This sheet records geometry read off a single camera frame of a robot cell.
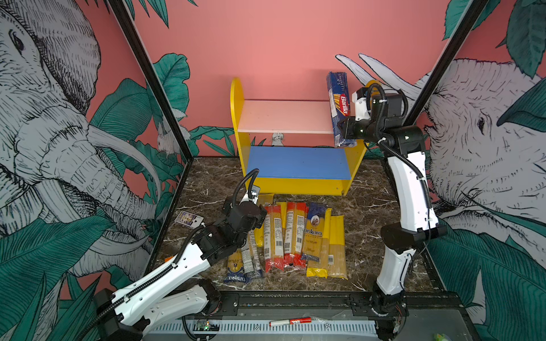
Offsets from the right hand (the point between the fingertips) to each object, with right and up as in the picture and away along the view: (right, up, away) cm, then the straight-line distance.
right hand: (339, 117), depth 69 cm
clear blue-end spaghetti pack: (-34, -53, +11) cm, 64 cm away
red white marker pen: (-10, -68, +1) cm, 69 cm away
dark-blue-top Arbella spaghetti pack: (-5, -43, +19) cm, 47 cm away
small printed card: (-61, -39, +26) cm, 77 cm away
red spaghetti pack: (-22, -43, +16) cm, 51 cm away
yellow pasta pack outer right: (+3, -52, +14) cm, 54 cm away
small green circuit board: (-45, -70, +1) cm, 83 cm away
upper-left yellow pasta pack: (-28, -44, +19) cm, 56 cm away
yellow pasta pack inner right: (-3, -56, +9) cm, 57 cm away
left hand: (-31, -28, +4) cm, 42 cm away
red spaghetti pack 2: (-13, -43, +17) cm, 48 cm away
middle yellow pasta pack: (-18, -37, +25) cm, 48 cm away
